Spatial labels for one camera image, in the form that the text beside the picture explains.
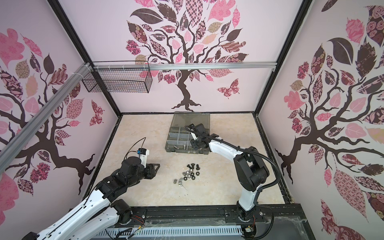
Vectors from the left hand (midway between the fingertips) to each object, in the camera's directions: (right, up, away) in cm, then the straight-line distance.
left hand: (156, 168), depth 77 cm
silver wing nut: (+12, -10, +6) cm, 17 cm away
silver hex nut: (+16, -6, +11) cm, 20 cm away
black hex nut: (+22, -7, +10) cm, 25 cm away
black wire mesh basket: (-28, +55, +17) cm, 64 cm away
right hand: (+21, +14, +16) cm, 30 cm away
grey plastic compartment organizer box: (+9, +15, +25) cm, 30 cm away
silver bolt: (+8, +8, +20) cm, 23 cm away
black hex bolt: (+19, -2, +14) cm, 24 cm away
